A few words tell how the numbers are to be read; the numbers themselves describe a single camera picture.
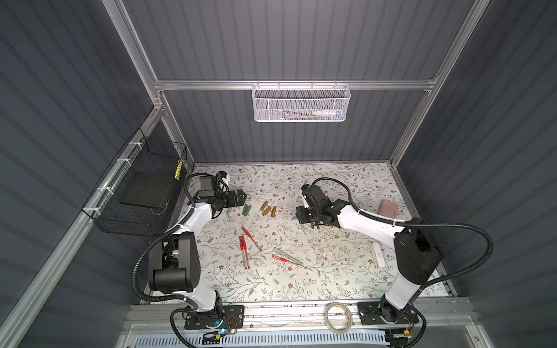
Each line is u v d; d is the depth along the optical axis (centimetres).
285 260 87
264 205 103
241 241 91
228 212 102
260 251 89
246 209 102
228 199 83
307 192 70
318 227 96
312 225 96
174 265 46
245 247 89
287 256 87
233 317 72
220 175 83
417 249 47
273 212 102
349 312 73
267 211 102
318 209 67
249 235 94
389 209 101
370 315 73
